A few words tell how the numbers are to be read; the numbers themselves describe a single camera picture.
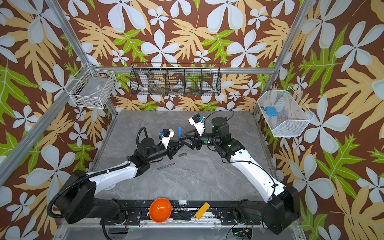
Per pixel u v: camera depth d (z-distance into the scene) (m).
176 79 0.98
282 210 0.39
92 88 0.86
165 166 0.91
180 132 0.71
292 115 0.78
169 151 0.68
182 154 0.96
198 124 0.61
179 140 0.66
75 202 0.42
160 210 0.76
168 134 0.68
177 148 0.75
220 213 0.76
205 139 0.61
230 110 1.23
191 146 0.63
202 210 0.77
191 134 0.67
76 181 0.44
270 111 0.86
